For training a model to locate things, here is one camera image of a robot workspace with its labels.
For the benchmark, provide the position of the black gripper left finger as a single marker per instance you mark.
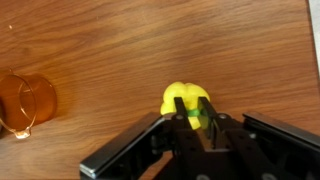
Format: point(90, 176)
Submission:
point(181, 111)

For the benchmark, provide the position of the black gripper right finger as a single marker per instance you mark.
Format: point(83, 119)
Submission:
point(210, 111)

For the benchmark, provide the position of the yellow toy bell pepper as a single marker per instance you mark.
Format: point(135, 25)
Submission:
point(183, 93)

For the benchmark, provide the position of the brown translucent plastic bowl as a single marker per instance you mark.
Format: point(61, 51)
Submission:
point(40, 100)

